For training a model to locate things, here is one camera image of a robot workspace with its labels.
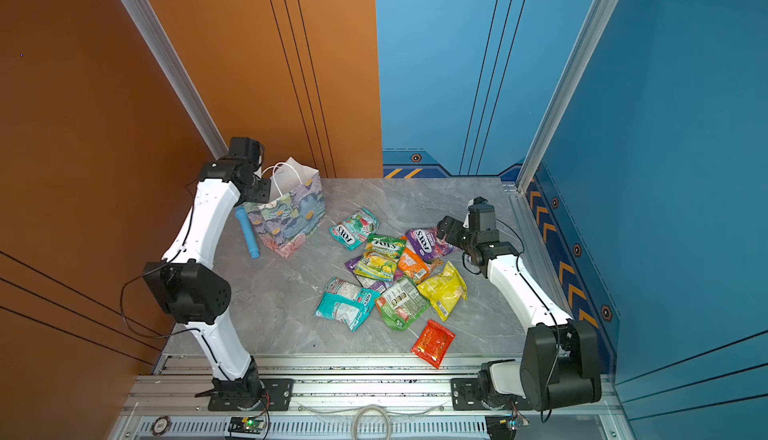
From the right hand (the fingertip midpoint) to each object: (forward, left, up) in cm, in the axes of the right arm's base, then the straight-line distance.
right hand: (447, 228), depth 87 cm
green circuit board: (-46, +50, -17) cm, 70 cm away
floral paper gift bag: (+6, +46, +3) cm, 46 cm away
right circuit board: (-46, -10, -19) cm, 51 cm away
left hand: (+8, +56, +10) cm, 57 cm away
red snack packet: (-28, +5, -16) cm, 32 cm away
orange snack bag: (-6, +9, -13) cm, 17 cm away
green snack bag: (-17, +14, -15) cm, 26 cm away
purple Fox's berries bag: (+4, +5, -13) cm, 15 cm away
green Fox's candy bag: (-3, +20, -11) cm, 23 cm away
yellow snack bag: (-15, +1, -10) cm, 18 cm away
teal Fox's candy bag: (+9, +31, -12) cm, 34 cm away
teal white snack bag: (-17, +30, -13) cm, 37 cm away
